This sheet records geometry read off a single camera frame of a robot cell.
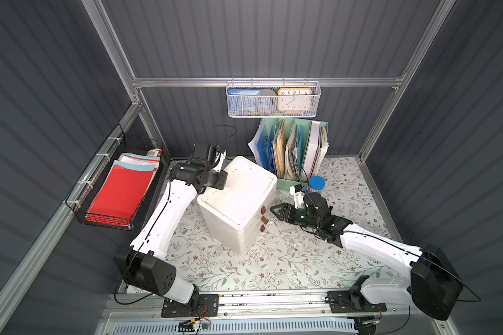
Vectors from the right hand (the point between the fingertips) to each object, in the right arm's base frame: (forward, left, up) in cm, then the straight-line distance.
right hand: (278, 208), depth 79 cm
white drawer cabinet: (-7, +15, +7) cm, 18 cm away
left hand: (+9, +24, +9) cm, 27 cm away
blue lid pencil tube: (+11, -16, +1) cm, 20 cm away
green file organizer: (+28, -9, +4) cm, 30 cm away
